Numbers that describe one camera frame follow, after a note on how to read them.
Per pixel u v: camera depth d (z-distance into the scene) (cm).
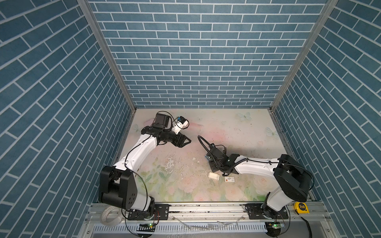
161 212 73
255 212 74
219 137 105
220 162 68
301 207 74
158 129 65
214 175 86
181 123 74
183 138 73
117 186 42
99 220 68
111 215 75
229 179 84
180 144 72
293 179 45
